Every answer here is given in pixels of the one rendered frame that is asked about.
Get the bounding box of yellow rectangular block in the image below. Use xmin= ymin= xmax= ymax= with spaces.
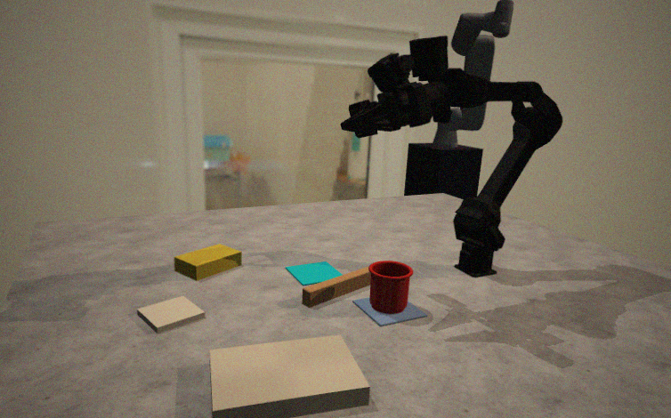
xmin=174 ymin=244 xmax=242 ymax=281

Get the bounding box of tan flat box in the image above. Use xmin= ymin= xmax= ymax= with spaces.
xmin=209 ymin=335 xmax=369 ymax=418

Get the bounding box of brown wooden bar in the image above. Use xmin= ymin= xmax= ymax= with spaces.
xmin=303 ymin=266 xmax=371 ymax=308

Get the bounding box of dark red cup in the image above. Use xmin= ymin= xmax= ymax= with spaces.
xmin=368 ymin=261 xmax=413 ymax=314

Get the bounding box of beige flat rectangular slab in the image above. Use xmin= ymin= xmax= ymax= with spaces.
xmin=137 ymin=296 xmax=206 ymax=334

